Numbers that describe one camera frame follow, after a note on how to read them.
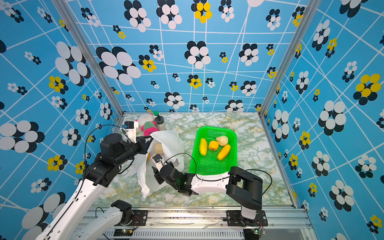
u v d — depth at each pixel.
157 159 0.64
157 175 0.67
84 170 0.85
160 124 1.05
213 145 0.94
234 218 0.73
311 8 0.68
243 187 0.48
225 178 0.47
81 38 0.79
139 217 0.73
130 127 0.58
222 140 0.96
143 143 0.60
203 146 0.95
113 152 0.50
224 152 0.92
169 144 0.77
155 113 1.09
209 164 0.92
